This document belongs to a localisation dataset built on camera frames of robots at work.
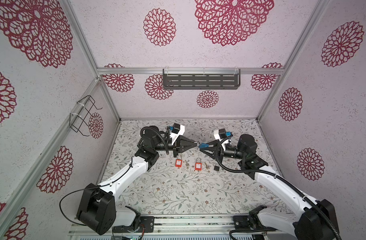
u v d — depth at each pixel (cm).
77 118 74
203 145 65
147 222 75
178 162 95
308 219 38
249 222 65
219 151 61
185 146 63
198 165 93
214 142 65
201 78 93
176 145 60
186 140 63
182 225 75
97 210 41
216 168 94
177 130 56
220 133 58
